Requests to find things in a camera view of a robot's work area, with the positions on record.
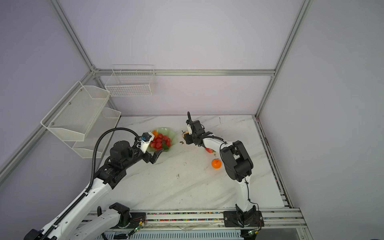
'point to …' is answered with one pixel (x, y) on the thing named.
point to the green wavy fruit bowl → (166, 132)
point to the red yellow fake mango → (155, 133)
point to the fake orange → (216, 163)
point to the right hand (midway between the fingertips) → (186, 135)
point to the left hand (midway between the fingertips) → (154, 143)
